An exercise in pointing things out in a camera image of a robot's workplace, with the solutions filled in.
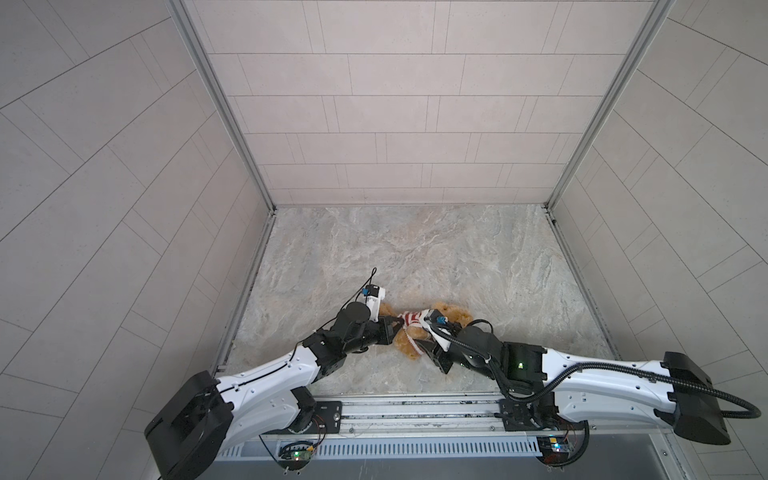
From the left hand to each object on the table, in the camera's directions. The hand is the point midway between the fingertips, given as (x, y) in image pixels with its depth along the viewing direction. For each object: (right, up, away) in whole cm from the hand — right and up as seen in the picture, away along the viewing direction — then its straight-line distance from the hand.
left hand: (411, 323), depth 77 cm
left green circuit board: (-26, -26, -12) cm, 39 cm away
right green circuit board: (+33, -26, -9) cm, 43 cm away
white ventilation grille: (-4, -25, -9) cm, 27 cm away
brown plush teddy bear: (+11, +3, -2) cm, 12 cm away
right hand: (+1, -2, -6) cm, 7 cm away
